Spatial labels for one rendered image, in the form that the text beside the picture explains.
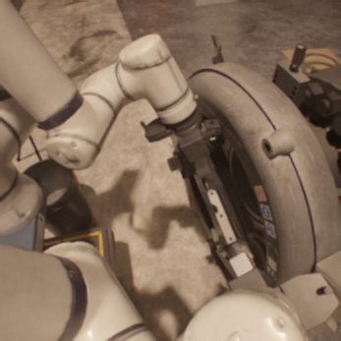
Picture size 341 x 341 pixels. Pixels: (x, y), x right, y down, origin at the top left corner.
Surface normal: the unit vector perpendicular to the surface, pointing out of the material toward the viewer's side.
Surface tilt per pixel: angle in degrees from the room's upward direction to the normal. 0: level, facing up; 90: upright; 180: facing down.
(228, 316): 21
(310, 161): 30
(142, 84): 90
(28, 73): 75
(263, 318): 14
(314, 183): 37
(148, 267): 0
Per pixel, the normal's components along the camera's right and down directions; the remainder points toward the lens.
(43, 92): 0.48, 0.45
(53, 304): 0.93, -0.07
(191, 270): -0.07, -0.64
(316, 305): -0.40, -0.37
